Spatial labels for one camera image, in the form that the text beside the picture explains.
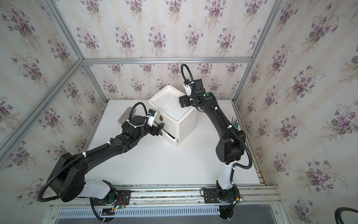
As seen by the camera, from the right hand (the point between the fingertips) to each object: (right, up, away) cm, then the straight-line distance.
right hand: (189, 98), depth 87 cm
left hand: (-19, -14, -3) cm, 24 cm away
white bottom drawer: (-13, -26, +3) cm, 29 cm away
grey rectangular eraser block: (-48, -11, +20) cm, 53 cm away
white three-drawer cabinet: (-6, -15, -10) cm, 19 cm away
